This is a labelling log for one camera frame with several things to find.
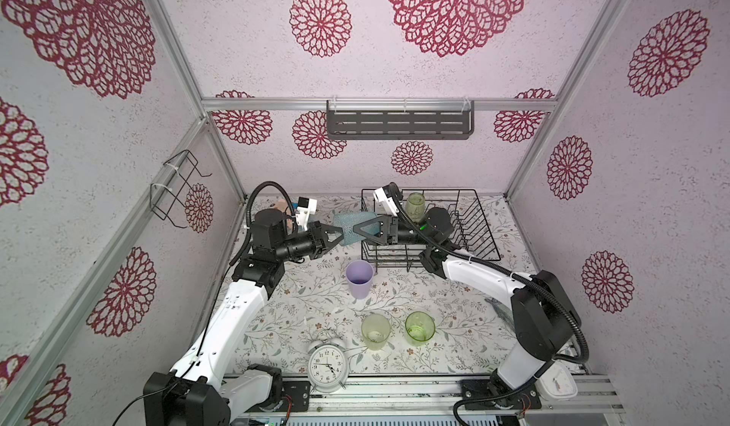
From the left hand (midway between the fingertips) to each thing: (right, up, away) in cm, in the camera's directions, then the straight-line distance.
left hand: (347, 236), depth 69 cm
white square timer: (+54, -38, +5) cm, 67 cm away
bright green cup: (+21, -28, +16) cm, 39 cm away
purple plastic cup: (+3, -13, +20) cm, 23 cm away
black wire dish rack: (+43, -1, +35) cm, 55 cm away
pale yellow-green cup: (+7, -28, +15) cm, 33 cm away
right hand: (+2, +2, -5) cm, 5 cm away
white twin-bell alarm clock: (-6, -35, +7) cm, 36 cm away
